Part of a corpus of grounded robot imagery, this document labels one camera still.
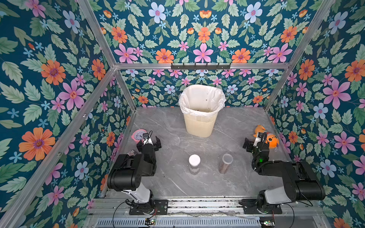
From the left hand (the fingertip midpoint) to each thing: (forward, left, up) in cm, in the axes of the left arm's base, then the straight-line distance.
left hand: (149, 137), depth 92 cm
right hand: (-6, -71, -1) cm, 71 cm away
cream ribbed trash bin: (-1, -34, +9) cm, 35 cm away
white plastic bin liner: (+19, -37, +13) cm, 44 cm away
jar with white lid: (-21, -28, +7) cm, 36 cm away
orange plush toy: (-8, -80, 0) cm, 80 cm away
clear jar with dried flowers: (-22, -46, +7) cm, 51 cm away
